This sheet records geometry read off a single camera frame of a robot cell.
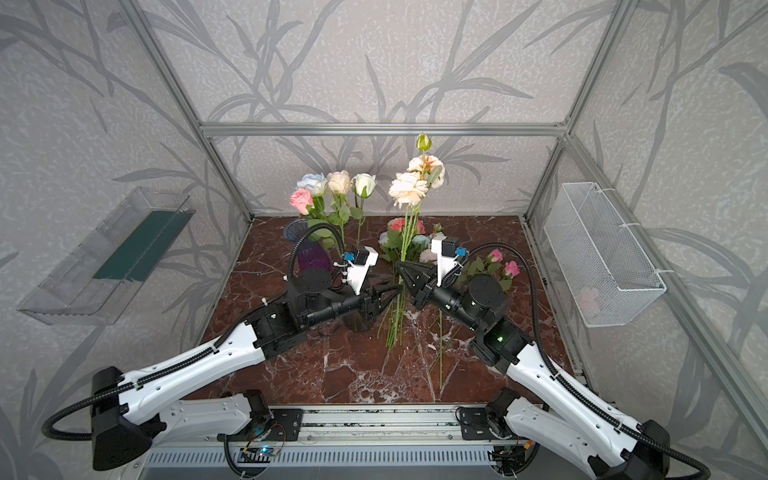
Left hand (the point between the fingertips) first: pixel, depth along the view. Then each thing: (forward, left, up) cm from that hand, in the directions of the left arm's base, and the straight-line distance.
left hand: (400, 278), depth 63 cm
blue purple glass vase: (+28, +33, -31) cm, 53 cm away
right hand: (+2, 0, +5) cm, 5 cm away
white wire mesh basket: (-1, -43, +3) cm, 43 cm away
